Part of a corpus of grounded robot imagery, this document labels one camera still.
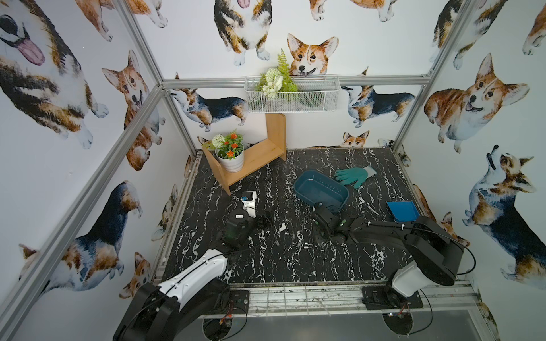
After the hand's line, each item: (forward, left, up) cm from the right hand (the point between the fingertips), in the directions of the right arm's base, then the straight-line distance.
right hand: (319, 225), depth 90 cm
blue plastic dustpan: (+8, -39, -3) cm, 40 cm away
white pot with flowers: (+26, +38, +19) cm, 50 cm away
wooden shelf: (+38, +30, +3) cm, 49 cm away
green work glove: (+28, -22, -2) cm, 35 cm away
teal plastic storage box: (+20, 0, -1) cm, 20 cm away
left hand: (+5, +23, +13) cm, 26 cm away
